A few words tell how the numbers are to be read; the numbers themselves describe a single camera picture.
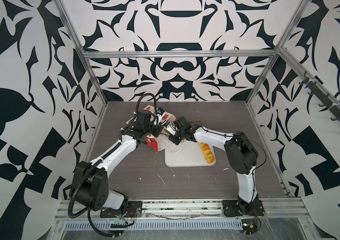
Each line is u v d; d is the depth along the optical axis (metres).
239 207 0.67
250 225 0.71
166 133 0.95
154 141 0.85
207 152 0.91
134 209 0.73
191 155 0.92
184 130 0.74
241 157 0.52
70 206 0.36
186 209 0.75
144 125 0.65
